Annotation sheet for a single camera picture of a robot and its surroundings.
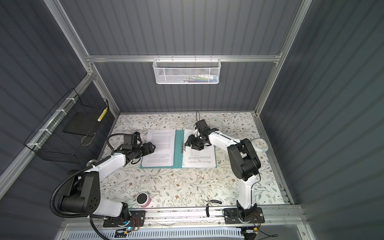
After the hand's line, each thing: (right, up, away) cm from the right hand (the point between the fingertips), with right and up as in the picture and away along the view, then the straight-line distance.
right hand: (189, 146), depth 94 cm
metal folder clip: (-4, -2, +7) cm, 9 cm away
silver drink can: (-52, -7, -15) cm, 54 cm away
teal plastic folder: (-8, -6, +2) cm, 10 cm away
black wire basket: (-60, +9, -21) cm, 64 cm away
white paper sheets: (+2, -8, 0) cm, 8 cm away
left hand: (-25, -1, -1) cm, 25 cm away
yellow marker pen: (-48, +18, -13) cm, 53 cm away
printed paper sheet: (-17, -6, +3) cm, 18 cm away
